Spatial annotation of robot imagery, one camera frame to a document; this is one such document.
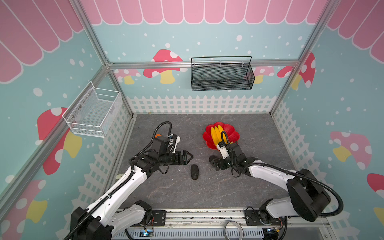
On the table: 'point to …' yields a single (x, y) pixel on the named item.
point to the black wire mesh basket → (222, 77)
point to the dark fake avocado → (194, 170)
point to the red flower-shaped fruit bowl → (232, 136)
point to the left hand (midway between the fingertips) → (185, 158)
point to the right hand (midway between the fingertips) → (216, 159)
